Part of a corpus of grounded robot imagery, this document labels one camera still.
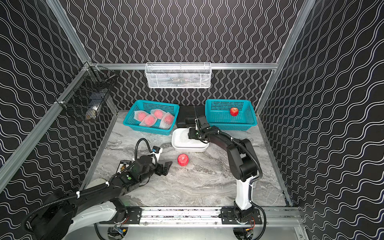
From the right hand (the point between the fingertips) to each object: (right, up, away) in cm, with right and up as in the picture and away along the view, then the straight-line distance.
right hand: (192, 134), depth 98 cm
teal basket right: (+21, +15, +23) cm, 34 cm away
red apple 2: (-6, -15, -10) cm, 19 cm away
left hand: (-15, -12, -15) cm, 25 cm away
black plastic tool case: (-4, +14, +15) cm, 21 cm away
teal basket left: (-19, +14, +11) cm, 26 cm away
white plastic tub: (-7, -6, 0) cm, 9 cm away
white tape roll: (-55, -27, -12) cm, 63 cm away
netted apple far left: (-39, +13, +12) cm, 43 cm away
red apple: (+31, +16, +16) cm, 39 cm away
